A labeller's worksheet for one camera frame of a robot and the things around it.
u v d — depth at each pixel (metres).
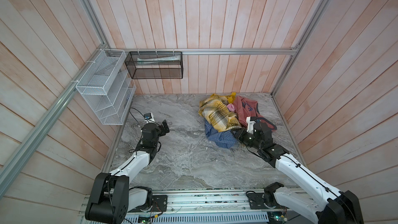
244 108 1.02
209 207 0.73
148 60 0.89
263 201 0.73
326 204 0.41
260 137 0.61
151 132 0.65
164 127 0.80
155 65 0.90
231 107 1.03
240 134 0.70
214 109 0.84
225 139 0.81
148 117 0.75
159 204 0.73
